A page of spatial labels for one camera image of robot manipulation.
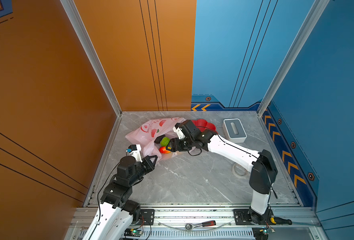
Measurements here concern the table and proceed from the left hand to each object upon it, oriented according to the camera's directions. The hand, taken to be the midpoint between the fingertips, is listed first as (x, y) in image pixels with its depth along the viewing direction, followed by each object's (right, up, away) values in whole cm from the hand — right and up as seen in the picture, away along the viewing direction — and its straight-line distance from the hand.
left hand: (158, 155), depth 73 cm
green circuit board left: (-12, -36, -2) cm, 38 cm away
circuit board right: (+50, -37, -2) cm, 62 cm away
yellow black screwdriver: (+59, -31, -2) cm, 66 cm away
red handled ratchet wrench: (+15, -33, -3) cm, 36 cm away
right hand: (+5, +3, +7) cm, 9 cm away
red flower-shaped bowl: (+26, +15, +36) cm, 47 cm away
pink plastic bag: (-10, +9, +14) cm, 20 cm away
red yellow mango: (0, -1, +19) cm, 19 cm away
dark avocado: (-4, +6, +26) cm, 27 cm away
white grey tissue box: (+47, +11, +30) cm, 57 cm away
